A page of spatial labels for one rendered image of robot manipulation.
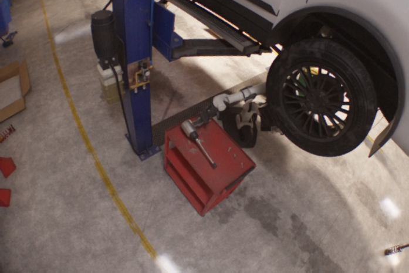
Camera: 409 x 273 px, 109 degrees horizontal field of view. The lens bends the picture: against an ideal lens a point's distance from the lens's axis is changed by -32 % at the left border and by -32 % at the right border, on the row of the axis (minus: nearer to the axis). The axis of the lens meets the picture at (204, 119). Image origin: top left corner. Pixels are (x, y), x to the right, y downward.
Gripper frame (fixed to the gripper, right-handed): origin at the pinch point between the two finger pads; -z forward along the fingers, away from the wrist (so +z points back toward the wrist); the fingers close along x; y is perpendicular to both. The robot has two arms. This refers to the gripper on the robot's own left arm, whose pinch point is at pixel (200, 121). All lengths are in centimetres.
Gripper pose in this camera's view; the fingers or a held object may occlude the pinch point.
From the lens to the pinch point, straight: 182.6
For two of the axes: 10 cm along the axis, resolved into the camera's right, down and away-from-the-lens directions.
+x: 5.5, 7.6, -3.4
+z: 6.6, -6.5, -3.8
